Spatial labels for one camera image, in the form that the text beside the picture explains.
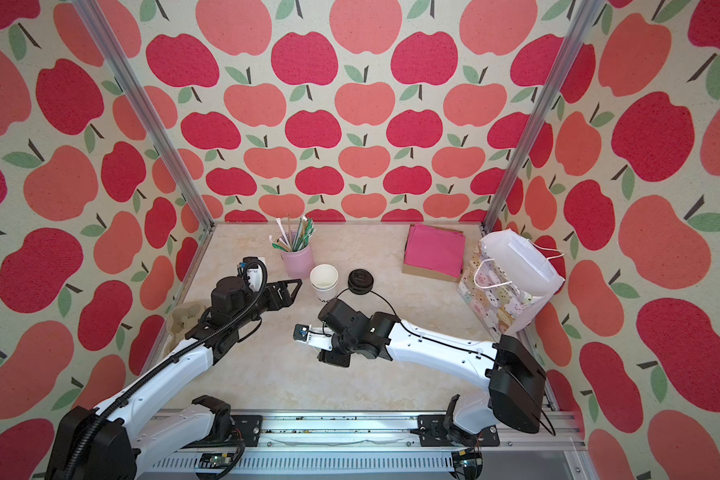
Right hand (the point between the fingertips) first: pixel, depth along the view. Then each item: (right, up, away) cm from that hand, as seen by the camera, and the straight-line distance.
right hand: (328, 341), depth 77 cm
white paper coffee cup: (+3, 0, -10) cm, 11 cm away
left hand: (-9, +14, +4) cm, 17 cm away
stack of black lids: (+8, +13, +24) cm, 29 cm away
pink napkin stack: (+36, +24, +32) cm, 54 cm away
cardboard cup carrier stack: (-46, +3, +14) cm, 49 cm away
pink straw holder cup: (-12, +19, +23) cm, 32 cm away
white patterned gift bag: (+45, +16, -3) cm, 48 cm away
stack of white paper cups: (-3, +14, +19) cm, 24 cm away
